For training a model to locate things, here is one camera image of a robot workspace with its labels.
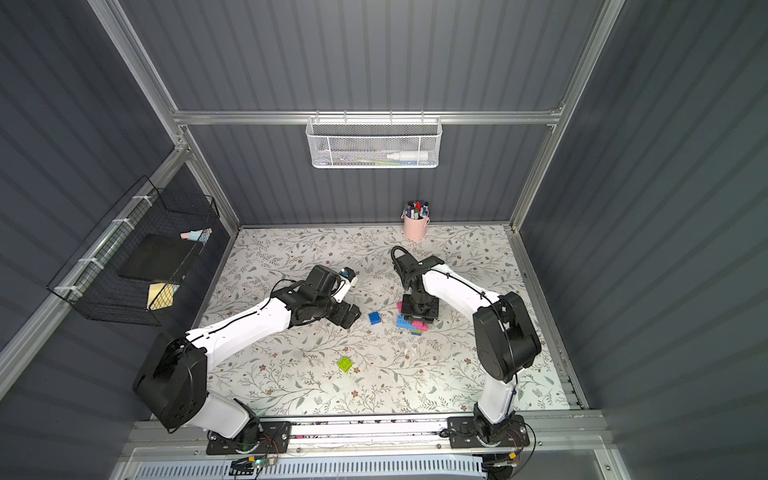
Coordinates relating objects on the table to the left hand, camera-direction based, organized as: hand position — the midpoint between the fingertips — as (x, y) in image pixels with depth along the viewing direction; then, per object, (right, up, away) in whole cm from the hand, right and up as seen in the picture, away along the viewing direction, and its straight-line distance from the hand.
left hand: (351, 309), depth 86 cm
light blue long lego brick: (+15, -4, +3) cm, 16 cm away
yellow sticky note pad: (-36, +8, -25) cm, 45 cm away
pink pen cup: (+21, +26, +27) cm, 43 cm away
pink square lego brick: (+14, -1, +13) cm, 19 cm away
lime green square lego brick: (-2, -15, -1) cm, 16 cm away
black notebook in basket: (-46, +15, -13) cm, 50 cm away
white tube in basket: (+17, +47, +8) cm, 51 cm away
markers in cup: (+21, +32, +22) cm, 44 cm away
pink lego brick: (+20, -5, +1) cm, 21 cm away
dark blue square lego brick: (+6, -4, +8) cm, 11 cm away
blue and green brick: (+19, -8, +5) cm, 21 cm away
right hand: (+18, -4, +1) cm, 19 cm away
